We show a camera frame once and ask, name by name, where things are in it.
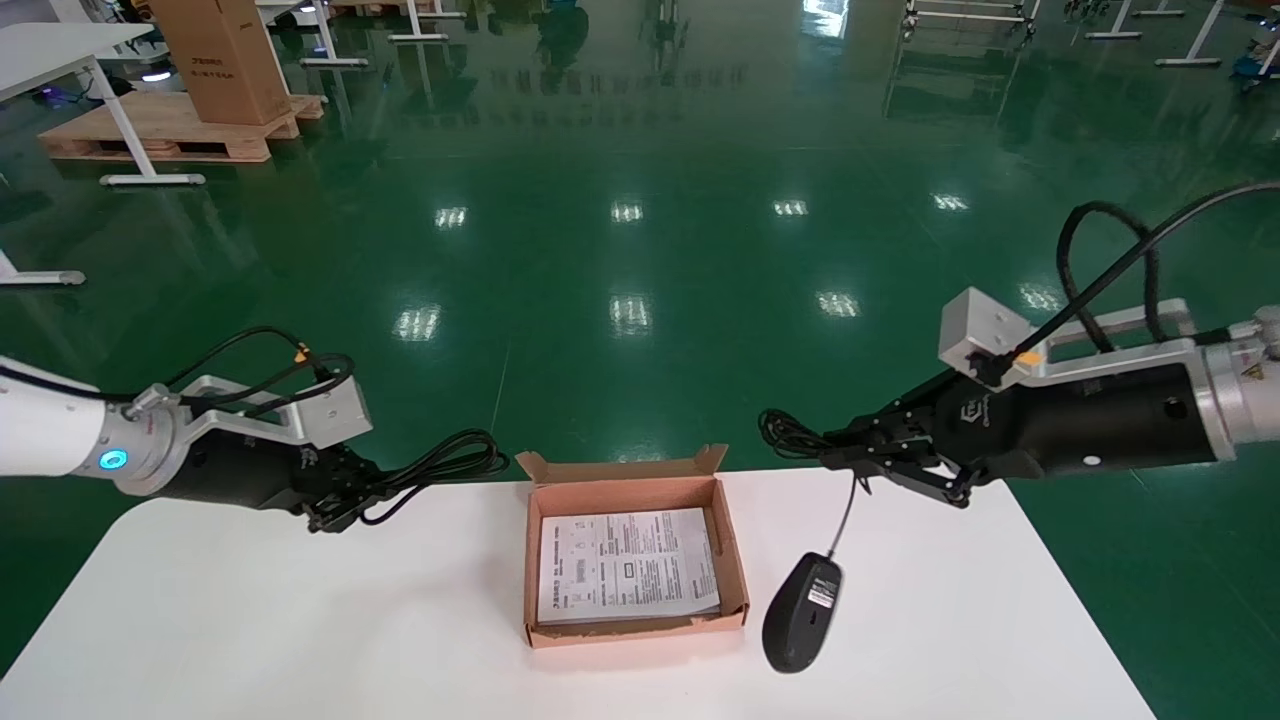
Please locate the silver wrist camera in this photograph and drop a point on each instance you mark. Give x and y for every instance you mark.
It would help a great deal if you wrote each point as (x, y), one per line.
(975, 335)
(335, 420)

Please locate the white table foot bar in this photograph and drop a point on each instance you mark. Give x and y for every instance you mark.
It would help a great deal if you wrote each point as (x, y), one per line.
(40, 279)

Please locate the wooden pallet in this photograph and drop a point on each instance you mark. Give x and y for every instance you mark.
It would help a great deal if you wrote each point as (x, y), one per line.
(160, 125)

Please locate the white printed instruction sheet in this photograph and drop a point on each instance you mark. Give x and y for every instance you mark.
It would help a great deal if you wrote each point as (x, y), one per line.
(625, 565)

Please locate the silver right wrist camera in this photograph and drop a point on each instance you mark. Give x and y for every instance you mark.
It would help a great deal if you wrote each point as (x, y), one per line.
(975, 335)

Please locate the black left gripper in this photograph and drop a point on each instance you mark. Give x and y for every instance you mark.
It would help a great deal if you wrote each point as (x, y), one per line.
(250, 475)

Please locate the brown cardboard storage box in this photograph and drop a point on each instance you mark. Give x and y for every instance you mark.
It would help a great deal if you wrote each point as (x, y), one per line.
(735, 575)

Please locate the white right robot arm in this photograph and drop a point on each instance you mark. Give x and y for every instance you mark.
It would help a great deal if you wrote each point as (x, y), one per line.
(1245, 400)

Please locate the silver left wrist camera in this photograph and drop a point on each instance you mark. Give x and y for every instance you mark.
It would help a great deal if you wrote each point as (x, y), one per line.
(335, 420)

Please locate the tall brown cardboard carton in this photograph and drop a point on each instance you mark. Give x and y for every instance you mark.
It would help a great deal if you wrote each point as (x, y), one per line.
(225, 60)

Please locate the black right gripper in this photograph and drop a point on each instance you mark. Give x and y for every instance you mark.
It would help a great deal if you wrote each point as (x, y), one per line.
(1100, 420)

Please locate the white table leg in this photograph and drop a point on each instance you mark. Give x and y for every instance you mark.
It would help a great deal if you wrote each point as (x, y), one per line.
(1118, 28)
(1195, 50)

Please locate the white table frame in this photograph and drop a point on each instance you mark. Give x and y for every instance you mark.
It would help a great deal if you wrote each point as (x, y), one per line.
(325, 45)
(415, 30)

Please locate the metal rack frame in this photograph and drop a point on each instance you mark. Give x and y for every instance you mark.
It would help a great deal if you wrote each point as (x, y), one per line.
(965, 17)

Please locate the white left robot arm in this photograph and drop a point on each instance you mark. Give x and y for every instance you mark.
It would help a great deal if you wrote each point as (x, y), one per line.
(45, 430)

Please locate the white table with T-leg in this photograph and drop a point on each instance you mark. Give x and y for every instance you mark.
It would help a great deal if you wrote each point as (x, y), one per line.
(50, 48)

